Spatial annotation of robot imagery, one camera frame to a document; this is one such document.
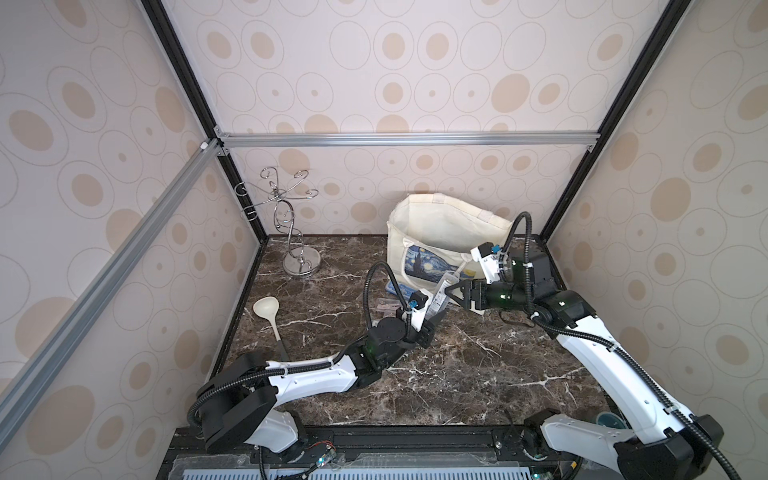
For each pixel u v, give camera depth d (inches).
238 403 16.6
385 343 22.2
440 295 28.2
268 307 38.3
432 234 39.6
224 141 35.5
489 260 25.5
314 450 28.7
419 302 24.2
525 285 20.9
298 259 43.0
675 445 14.5
